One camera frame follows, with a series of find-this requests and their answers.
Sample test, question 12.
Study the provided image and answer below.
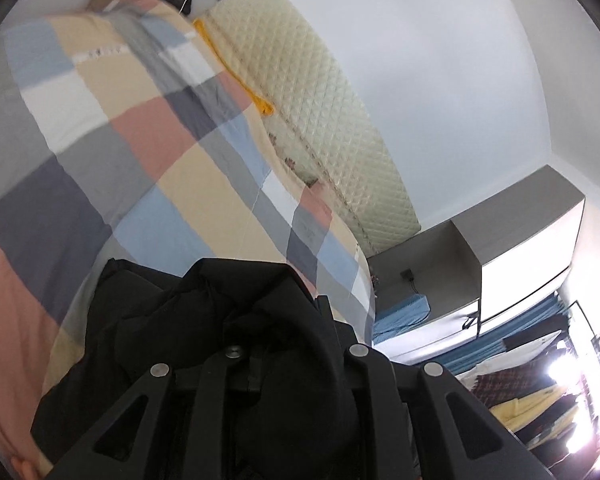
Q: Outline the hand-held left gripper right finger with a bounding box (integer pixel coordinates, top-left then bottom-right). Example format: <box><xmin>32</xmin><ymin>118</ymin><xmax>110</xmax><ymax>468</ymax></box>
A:
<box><xmin>316</xmin><ymin>296</ymin><xmax>556</xmax><ymax>480</ymax></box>

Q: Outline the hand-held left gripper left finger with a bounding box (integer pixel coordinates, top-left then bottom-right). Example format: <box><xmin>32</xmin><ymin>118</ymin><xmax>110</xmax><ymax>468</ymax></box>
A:
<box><xmin>45</xmin><ymin>346</ymin><xmax>249</xmax><ymax>480</ymax></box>

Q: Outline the black puffer jacket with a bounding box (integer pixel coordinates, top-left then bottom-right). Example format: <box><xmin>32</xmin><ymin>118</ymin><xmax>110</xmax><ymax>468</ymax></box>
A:
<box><xmin>30</xmin><ymin>258</ymin><xmax>417</xmax><ymax>480</ymax></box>

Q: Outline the blue quilted cloth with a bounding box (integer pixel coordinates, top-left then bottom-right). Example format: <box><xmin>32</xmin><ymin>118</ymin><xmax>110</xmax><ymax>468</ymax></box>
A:
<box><xmin>372</xmin><ymin>294</ymin><xmax>431</xmax><ymax>342</ymax></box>

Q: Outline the brown patterned hanging cloth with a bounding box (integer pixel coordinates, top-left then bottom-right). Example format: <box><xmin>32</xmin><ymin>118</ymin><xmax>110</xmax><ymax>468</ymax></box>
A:
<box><xmin>472</xmin><ymin>362</ymin><xmax>549</xmax><ymax>402</ymax></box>

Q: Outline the pale yellow hanging garment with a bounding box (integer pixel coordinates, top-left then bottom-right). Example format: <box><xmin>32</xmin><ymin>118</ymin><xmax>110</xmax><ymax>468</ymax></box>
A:
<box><xmin>490</xmin><ymin>385</ymin><xmax>582</xmax><ymax>432</ymax></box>

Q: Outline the grey wardrobe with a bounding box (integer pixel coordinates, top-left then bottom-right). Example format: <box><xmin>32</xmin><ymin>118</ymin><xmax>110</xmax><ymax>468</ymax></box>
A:
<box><xmin>367</xmin><ymin>164</ymin><xmax>587</xmax><ymax>361</ymax></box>

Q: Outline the beige floral pillow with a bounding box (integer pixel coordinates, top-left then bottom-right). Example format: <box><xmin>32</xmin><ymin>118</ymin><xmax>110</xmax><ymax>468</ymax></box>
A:
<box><xmin>267</xmin><ymin>110</ymin><xmax>332</xmax><ymax>192</ymax></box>

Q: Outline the plaid patchwork blanket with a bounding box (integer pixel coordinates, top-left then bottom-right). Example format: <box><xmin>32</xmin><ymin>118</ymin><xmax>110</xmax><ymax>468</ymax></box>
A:
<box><xmin>0</xmin><ymin>0</ymin><xmax>379</xmax><ymax>476</ymax></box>

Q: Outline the cream quilted headboard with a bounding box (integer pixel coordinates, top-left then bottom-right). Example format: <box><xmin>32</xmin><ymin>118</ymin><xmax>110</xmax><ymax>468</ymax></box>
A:
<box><xmin>200</xmin><ymin>0</ymin><xmax>424</xmax><ymax>254</ymax></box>

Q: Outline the yellow cloth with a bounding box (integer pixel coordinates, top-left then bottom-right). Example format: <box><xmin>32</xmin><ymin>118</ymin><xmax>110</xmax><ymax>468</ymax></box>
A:
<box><xmin>192</xmin><ymin>17</ymin><xmax>276</xmax><ymax>116</ymax></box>

